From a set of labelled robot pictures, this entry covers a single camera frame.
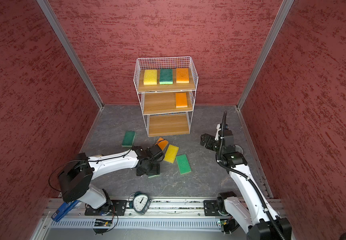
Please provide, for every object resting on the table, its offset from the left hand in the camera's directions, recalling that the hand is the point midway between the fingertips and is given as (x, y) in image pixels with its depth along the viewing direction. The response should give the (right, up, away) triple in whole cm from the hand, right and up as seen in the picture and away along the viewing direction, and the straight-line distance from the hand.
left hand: (151, 175), depth 83 cm
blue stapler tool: (-42, -13, -11) cm, 45 cm away
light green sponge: (+19, +5, +5) cm, 20 cm away
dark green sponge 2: (0, -1, 0) cm, 1 cm away
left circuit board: (-24, -20, -10) cm, 32 cm away
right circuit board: (+41, -21, -10) cm, 47 cm away
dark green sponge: (-19, +18, +18) cm, 32 cm away
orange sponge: (+17, +43, +4) cm, 46 cm away
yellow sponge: (+11, +10, +10) cm, 18 cm away
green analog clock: (-4, -10, -10) cm, 14 cm away
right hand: (+31, +20, -2) cm, 37 cm away
